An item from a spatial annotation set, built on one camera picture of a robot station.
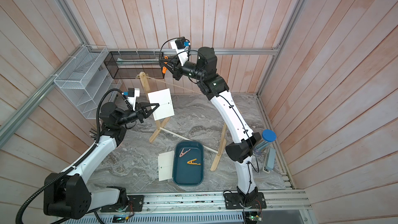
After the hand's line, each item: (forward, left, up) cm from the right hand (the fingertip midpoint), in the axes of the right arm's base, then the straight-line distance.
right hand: (160, 61), depth 60 cm
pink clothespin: (-16, -6, -51) cm, 53 cm away
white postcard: (-23, +3, -52) cm, 57 cm away
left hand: (-8, +3, -19) cm, 21 cm away
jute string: (+37, +8, -45) cm, 58 cm away
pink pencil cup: (-12, +42, -37) cm, 58 cm away
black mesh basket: (+36, +34, -26) cm, 56 cm away
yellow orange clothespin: (-21, -11, -51) cm, 56 cm away
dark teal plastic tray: (-24, -9, -52) cm, 58 cm away
